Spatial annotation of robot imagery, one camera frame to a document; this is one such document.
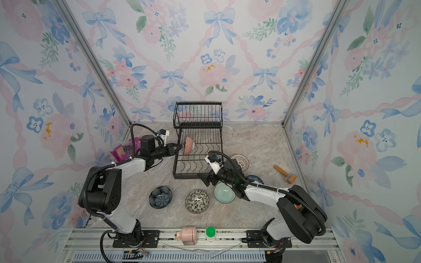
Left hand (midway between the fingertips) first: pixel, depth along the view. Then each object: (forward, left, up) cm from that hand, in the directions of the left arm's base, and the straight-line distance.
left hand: (182, 146), depth 91 cm
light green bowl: (-22, -23, -12) cm, 34 cm away
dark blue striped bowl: (-24, +10, -12) cm, 29 cm away
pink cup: (-42, -7, -5) cm, 43 cm away
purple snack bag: (+1, +37, -7) cm, 38 cm away
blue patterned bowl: (-15, -39, -9) cm, 42 cm away
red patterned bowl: (+3, -4, -3) cm, 6 cm away
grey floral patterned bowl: (-26, -9, -13) cm, 31 cm away
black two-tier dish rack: (+6, -10, +11) cm, 16 cm away
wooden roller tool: (-12, -61, -13) cm, 63 cm away
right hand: (-13, -14, 0) cm, 19 cm away
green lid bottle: (-42, -16, -5) cm, 45 cm away
